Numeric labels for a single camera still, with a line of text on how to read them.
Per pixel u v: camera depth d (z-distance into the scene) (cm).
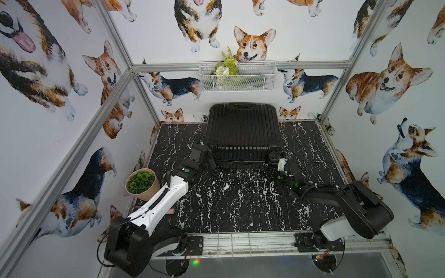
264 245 75
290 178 69
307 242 73
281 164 81
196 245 74
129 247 39
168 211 81
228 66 82
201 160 63
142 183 81
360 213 45
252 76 92
